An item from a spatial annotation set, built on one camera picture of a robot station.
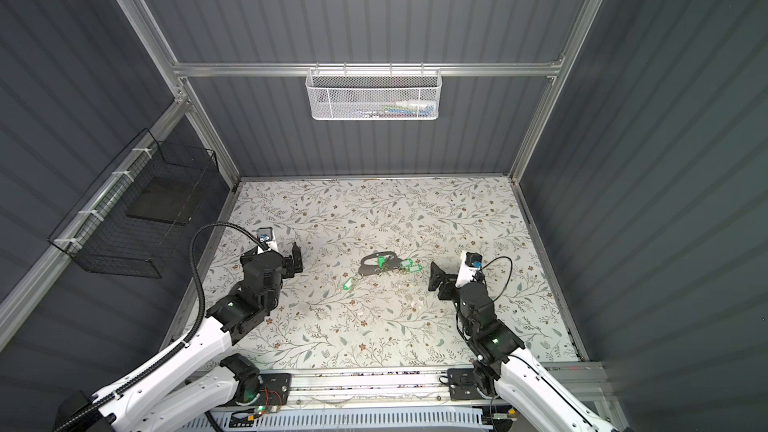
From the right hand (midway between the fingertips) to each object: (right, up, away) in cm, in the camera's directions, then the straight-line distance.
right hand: (451, 266), depth 80 cm
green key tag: (-20, -2, +16) cm, 26 cm away
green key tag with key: (-30, -8, +11) cm, 33 cm away
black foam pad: (-74, +18, -5) cm, 76 cm away
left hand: (-47, +6, -2) cm, 47 cm away
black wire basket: (-81, +14, -8) cm, 82 cm away
